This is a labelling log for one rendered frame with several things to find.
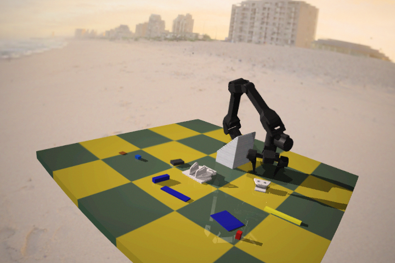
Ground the blue rectangular block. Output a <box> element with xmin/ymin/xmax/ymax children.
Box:
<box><xmin>152</xmin><ymin>174</ymin><xmax>170</xmax><ymax>183</ymax></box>

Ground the blue flat bar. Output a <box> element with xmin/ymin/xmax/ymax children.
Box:
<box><xmin>160</xmin><ymin>186</ymin><xmax>190</xmax><ymax>202</ymax></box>

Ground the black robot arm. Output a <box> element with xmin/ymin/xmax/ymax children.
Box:
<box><xmin>223</xmin><ymin>78</ymin><xmax>294</xmax><ymax>164</ymax></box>

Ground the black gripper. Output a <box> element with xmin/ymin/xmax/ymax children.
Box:
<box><xmin>246</xmin><ymin>142</ymin><xmax>289</xmax><ymax>178</ymax></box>

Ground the blue flat plate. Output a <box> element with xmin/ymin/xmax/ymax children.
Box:
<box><xmin>210</xmin><ymin>210</ymin><xmax>244</xmax><ymax>232</ymax></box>

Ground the small red block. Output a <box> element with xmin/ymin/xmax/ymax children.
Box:
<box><xmin>235</xmin><ymin>230</ymin><xmax>242</xmax><ymax>240</ymax></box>

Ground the yellow long bar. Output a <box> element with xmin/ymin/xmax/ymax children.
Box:
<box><xmin>264</xmin><ymin>206</ymin><xmax>302</xmax><ymax>225</ymax></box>

